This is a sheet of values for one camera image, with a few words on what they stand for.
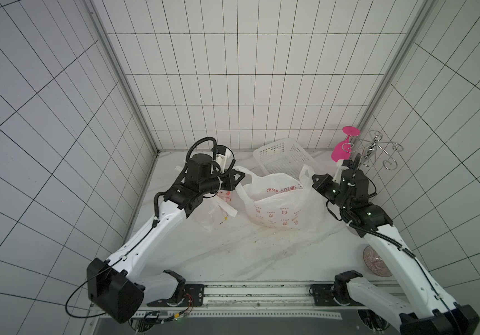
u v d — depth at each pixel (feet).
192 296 2.38
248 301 2.38
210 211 2.74
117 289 1.20
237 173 2.27
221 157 2.11
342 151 2.74
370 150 2.73
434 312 1.22
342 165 2.15
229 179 2.03
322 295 2.39
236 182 2.24
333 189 2.03
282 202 2.34
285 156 3.77
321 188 2.11
